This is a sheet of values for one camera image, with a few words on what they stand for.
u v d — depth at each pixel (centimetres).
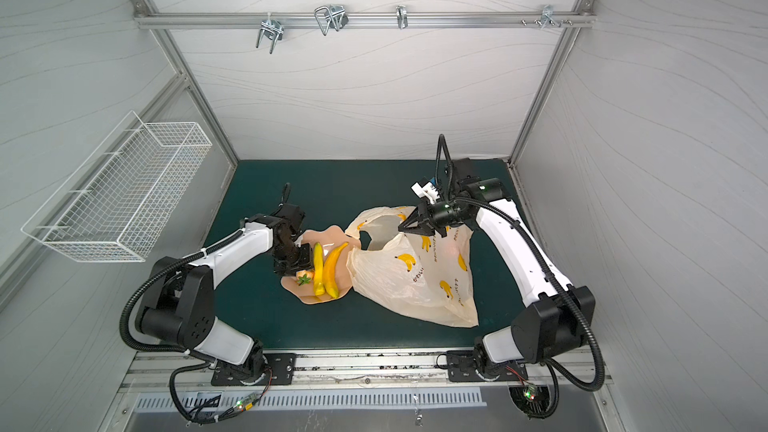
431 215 64
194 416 67
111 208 66
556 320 40
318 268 88
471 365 73
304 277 84
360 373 74
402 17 78
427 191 70
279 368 74
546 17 77
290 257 75
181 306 44
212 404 72
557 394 69
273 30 80
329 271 87
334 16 76
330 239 93
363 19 78
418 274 70
